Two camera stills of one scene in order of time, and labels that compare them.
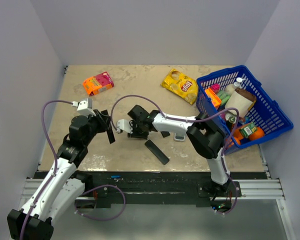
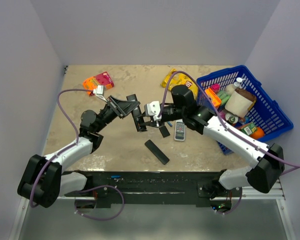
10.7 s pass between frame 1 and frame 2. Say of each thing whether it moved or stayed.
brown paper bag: stayed
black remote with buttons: moved
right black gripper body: moved
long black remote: stayed
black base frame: stayed
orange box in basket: stayed
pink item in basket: stayed
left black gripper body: moved
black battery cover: stayed
